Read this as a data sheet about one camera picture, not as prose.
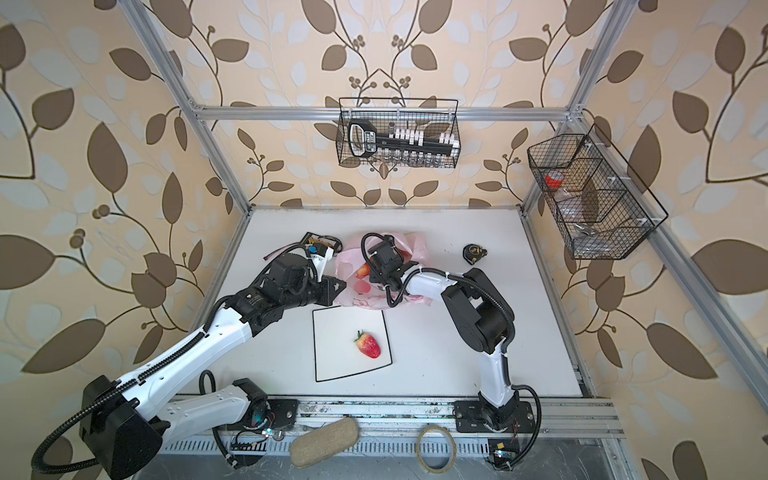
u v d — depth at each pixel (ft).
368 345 2.69
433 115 2.99
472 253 3.43
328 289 2.18
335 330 3.05
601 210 2.42
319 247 2.27
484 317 1.69
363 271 3.16
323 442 2.23
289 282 1.95
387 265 2.47
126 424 1.24
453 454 2.18
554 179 2.86
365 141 2.77
